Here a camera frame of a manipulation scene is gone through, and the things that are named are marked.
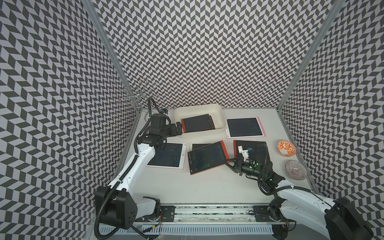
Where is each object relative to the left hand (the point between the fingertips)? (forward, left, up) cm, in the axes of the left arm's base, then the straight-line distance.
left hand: (174, 126), depth 82 cm
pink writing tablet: (-7, +4, -22) cm, 24 cm away
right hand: (-19, -26, -7) cm, 33 cm away
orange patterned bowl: (-3, -69, -19) cm, 72 cm away
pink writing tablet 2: (+14, -46, -20) cm, 52 cm away
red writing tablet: (-14, -18, -10) cm, 25 cm away
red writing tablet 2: (+18, -13, -20) cm, 29 cm away
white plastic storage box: (+32, -27, -21) cm, 47 cm away
